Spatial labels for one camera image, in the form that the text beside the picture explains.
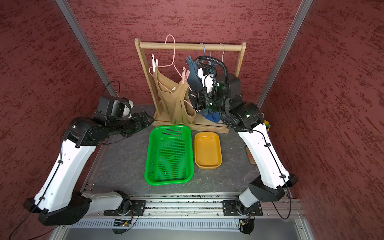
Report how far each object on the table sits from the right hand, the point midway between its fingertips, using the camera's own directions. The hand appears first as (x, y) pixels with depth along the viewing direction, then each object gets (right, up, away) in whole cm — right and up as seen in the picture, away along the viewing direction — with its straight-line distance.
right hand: (188, 97), depth 57 cm
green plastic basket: (-14, -34, +34) cm, 50 cm away
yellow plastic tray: (+11, -29, +37) cm, 48 cm away
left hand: (-19, -12, +6) cm, 23 cm away
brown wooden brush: (+37, -32, +33) cm, 59 cm away
